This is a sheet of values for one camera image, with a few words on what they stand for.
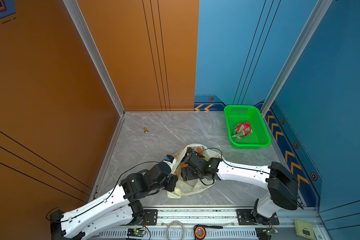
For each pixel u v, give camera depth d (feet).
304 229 2.24
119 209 1.97
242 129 3.24
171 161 2.13
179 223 2.34
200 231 2.19
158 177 1.73
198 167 2.00
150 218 2.39
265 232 2.30
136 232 2.33
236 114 3.81
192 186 2.53
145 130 3.52
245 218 2.38
